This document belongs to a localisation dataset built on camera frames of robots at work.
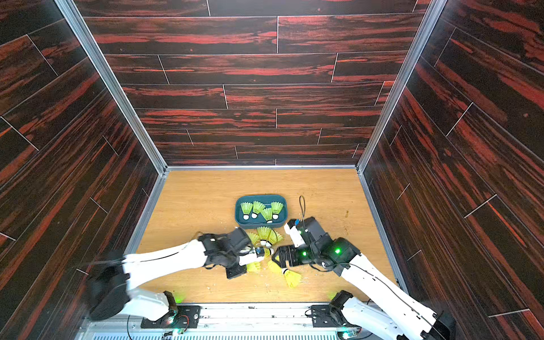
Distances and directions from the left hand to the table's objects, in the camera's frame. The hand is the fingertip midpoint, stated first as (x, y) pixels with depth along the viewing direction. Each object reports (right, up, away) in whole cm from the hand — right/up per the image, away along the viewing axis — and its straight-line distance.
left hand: (245, 267), depth 80 cm
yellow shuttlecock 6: (+3, +2, -4) cm, 5 cm away
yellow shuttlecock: (-2, +21, +19) cm, 28 cm away
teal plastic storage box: (+5, +15, +19) cm, 24 cm away
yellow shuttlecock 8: (+18, -5, +2) cm, 19 cm away
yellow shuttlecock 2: (+4, +21, +19) cm, 29 cm away
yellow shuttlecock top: (+6, +11, +11) cm, 17 cm away
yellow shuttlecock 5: (+11, +10, +10) cm, 18 cm away
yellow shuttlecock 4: (+12, +21, +19) cm, 31 cm away
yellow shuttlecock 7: (+11, -1, +4) cm, 12 cm away
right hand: (+15, +8, -6) cm, 18 cm away
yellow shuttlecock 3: (+8, +19, +16) cm, 26 cm away
